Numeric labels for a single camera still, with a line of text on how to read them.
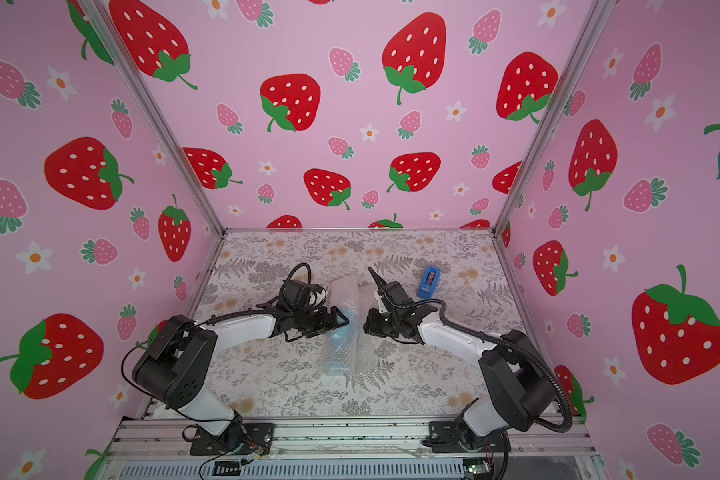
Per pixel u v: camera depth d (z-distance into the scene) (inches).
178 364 18.1
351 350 32.3
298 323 30.2
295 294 29.2
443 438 28.8
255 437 29.2
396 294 26.8
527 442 28.8
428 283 39.8
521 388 17.1
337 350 32.2
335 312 32.7
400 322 26.1
